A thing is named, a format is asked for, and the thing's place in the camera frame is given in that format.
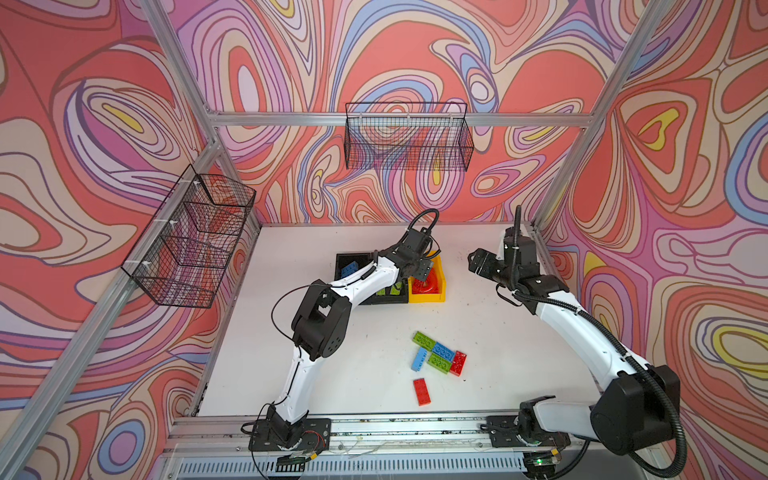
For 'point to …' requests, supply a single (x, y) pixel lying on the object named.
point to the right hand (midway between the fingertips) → (483, 266)
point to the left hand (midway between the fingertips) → (423, 259)
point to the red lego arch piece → (431, 285)
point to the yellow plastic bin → (430, 297)
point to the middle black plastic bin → (389, 298)
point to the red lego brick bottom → (421, 391)
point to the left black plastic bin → (344, 259)
